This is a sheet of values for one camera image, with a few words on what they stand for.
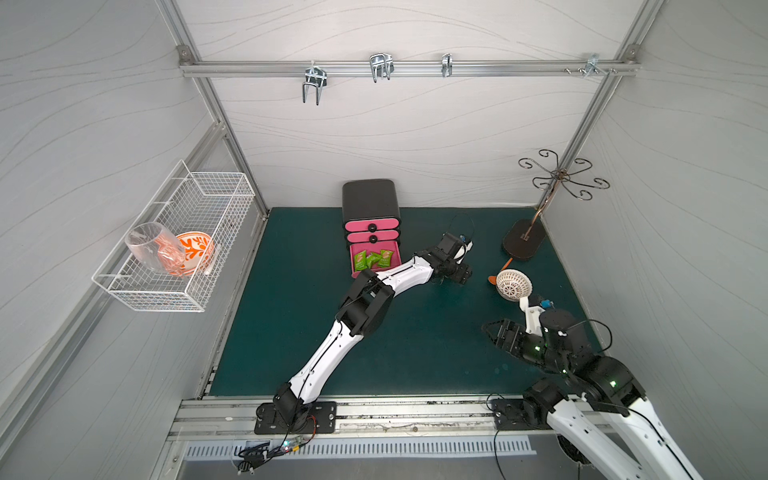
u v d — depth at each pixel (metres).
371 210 0.98
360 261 1.01
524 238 1.08
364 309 0.62
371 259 1.01
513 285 0.97
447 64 0.78
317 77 0.78
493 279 0.96
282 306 0.98
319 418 0.74
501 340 0.63
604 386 0.47
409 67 0.80
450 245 0.82
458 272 0.91
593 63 0.77
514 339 0.61
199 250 0.67
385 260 1.02
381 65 0.75
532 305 0.66
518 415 0.73
